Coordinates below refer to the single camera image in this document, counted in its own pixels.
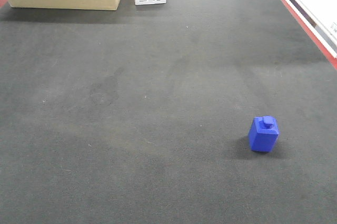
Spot blue plastic box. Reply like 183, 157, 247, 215
248, 115, 280, 153

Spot dark grey belt conveyor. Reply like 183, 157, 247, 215
0, 0, 337, 224

